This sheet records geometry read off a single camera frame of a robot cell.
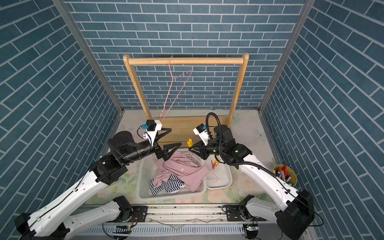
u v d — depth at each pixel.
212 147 0.62
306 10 0.72
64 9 0.71
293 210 0.38
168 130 0.63
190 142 0.69
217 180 0.74
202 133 0.63
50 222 0.38
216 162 0.63
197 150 0.69
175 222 0.72
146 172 0.82
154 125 0.50
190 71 0.97
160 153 0.53
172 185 0.75
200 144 0.64
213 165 0.91
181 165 0.82
